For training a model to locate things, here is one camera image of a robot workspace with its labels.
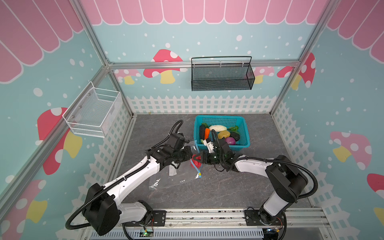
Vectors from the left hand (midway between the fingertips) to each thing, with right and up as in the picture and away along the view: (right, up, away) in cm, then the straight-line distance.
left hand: (192, 156), depth 79 cm
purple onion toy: (+24, +7, +18) cm, 31 cm away
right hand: (+1, -2, +5) cm, 5 cm away
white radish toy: (+17, +15, +26) cm, 35 cm away
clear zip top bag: (-4, -9, +3) cm, 10 cm away
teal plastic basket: (+32, +7, +15) cm, 36 cm away
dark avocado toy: (+28, +10, +21) cm, 37 cm away
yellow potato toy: (+21, +12, +23) cm, 33 cm away
